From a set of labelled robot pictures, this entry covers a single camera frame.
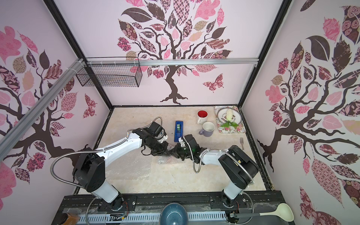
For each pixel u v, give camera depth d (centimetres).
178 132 97
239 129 106
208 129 103
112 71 95
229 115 109
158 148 73
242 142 98
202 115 107
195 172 63
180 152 76
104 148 48
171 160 85
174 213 70
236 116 111
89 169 44
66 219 68
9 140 50
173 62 92
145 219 70
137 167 86
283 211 70
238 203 72
